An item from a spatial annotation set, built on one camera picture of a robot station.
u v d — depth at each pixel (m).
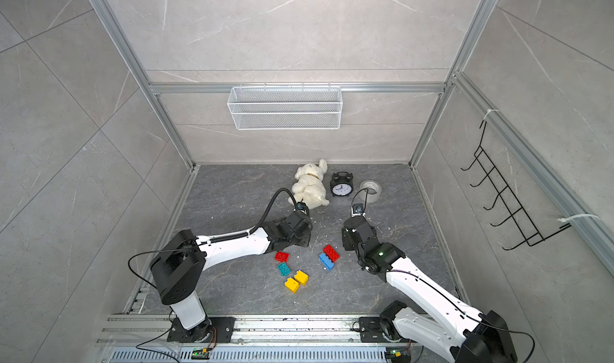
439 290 0.46
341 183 1.01
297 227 0.68
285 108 1.01
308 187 0.97
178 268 0.46
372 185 1.08
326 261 0.86
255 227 0.60
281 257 0.88
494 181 0.71
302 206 0.79
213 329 0.73
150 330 0.75
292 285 0.80
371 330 0.73
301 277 0.82
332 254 0.88
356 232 0.58
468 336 0.39
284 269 0.86
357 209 0.70
